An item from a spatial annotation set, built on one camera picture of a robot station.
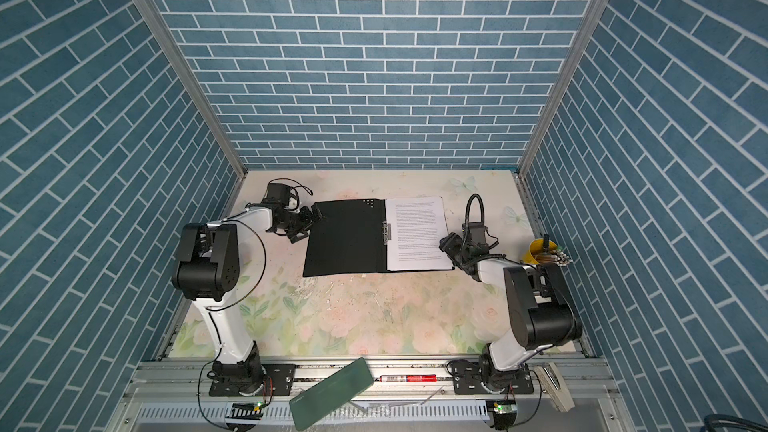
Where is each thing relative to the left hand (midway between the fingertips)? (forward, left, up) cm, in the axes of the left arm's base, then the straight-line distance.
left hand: (320, 222), depth 100 cm
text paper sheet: (+1, -34, -3) cm, 34 cm away
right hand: (-8, -41, 0) cm, 42 cm away
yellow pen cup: (-14, -67, +7) cm, 69 cm away
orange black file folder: (-2, -9, -8) cm, 12 cm away
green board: (-50, -7, -2) cm, 50 cm away
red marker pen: (-46, -28, -3) cm, 54 cm away
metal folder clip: (-2, -22, -3) cm, 23 cm away
